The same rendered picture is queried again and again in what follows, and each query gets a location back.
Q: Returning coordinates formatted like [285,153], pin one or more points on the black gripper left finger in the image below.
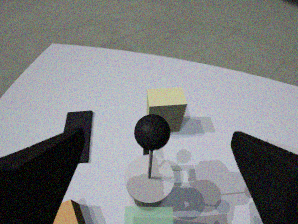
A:
[33,182]

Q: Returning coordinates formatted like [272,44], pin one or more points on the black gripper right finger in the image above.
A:
[271,174]

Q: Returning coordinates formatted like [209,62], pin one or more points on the black flat bar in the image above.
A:
[81,119]

